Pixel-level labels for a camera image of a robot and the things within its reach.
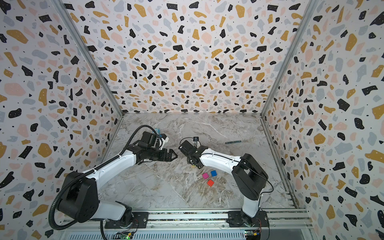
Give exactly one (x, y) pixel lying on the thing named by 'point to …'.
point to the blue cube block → (213, 173)
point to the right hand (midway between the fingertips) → (191, 155)
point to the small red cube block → (210, 183)
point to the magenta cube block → (205, 175)
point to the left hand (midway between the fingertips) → (171, 153)
